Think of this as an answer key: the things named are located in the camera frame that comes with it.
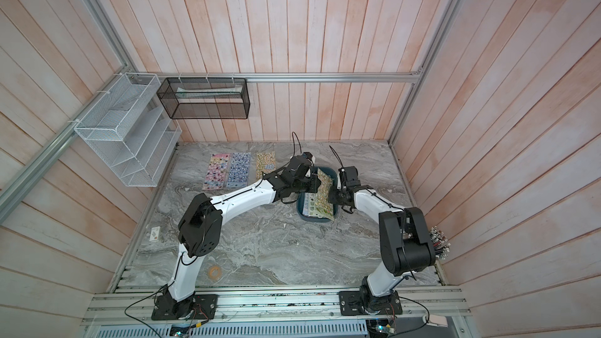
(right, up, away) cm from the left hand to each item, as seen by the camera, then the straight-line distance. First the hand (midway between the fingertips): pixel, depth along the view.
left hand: (320, 186), depth 89 cm
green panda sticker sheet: (-1, -6, -5) cm, 8 cm away
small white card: (-64, -19, -1) cm, 66 cm away
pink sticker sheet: (-47, +5, +20) cm, 52 cm away
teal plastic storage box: (+6, +5, +8) cm, 11 cm away
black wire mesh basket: (-51, +39, +15) cm, 65 cm away
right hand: (+6, -4, +8) cm, 11 cm away
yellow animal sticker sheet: (-24, +9, +24) cm, 35 cm away
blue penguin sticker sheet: (-37, +5, +20) cm, 42 cm away
